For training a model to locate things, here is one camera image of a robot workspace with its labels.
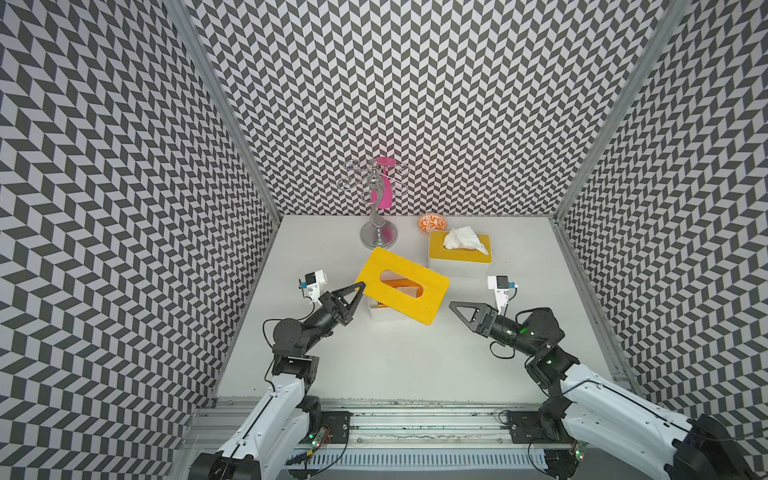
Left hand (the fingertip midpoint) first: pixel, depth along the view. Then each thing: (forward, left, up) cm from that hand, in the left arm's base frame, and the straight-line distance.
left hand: (366, 288), depth 69 cm
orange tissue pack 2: (+24, -28, -10) cm, 38 cm away
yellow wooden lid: (-4, -13, -2) cm, 14 cm away
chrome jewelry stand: (+39, +1, +1) cm, 39 cm away
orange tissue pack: (+2, -8, -1) cm, 9 cm away
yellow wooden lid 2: (+27, -20, -19) cm, 39 cm away
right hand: (-5, -20, -4) cm, 20 cm away
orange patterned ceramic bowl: (+44, -21, -24) cm, 54 cm away
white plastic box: (+19, -26, -20) cm, 38 cm away
